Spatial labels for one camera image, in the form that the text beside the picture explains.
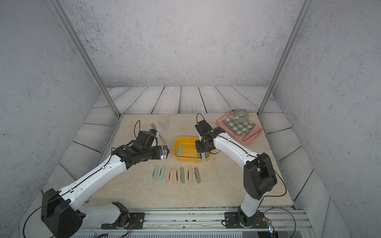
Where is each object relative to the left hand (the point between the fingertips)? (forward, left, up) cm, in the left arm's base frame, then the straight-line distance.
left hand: (164, 151), depth 80 cm
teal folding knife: (-1, -21, -6) cm, 22 cm away
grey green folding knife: (-6, -17, -17) cm, 25 cm away
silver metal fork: (+33, +15, -17) cm, 40 cm away
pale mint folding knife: (+11, -6, -17) cm, 22 cm away
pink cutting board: (+19, -52, -16) cm, 58 cm away
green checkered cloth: (+28, -49, -15) cm, 58 cm away
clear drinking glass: (+31, +5, -12) cm, 33 cm away
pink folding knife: (-6, 0, -17) cm, 18 cm away
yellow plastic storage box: (+11, -9, -16) cm, 22 cm away
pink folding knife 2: (-7, -4, -16) cm, 18 cm away
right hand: (+4, -20, -4) cm, 21 cm away
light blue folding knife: (-5, +3, -17) cm, 18 cm away
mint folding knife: (-5, +8, -16) cm, 19 cm away
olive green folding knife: (-6, -8, -17) cm, 20 cm away
